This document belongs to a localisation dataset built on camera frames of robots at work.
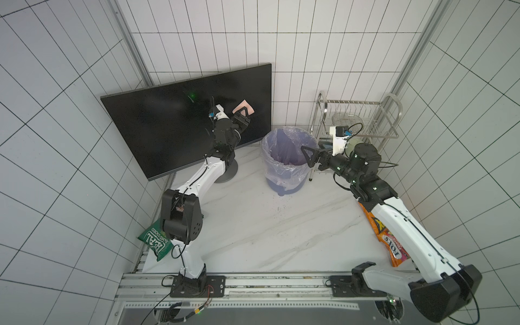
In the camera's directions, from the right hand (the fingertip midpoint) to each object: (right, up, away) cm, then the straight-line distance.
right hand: (302, 146), depth 68 cm
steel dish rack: (+50, +17, +39) cm, 66 cm away
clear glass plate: (+29, +14, +26) cm, 42 cm away
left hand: (-21, +15, +15) cm, 30 cm away
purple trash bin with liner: (-5, -6, +8) cm, 12 cm away
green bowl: (+34, +5, +39) cm, 52 cm away
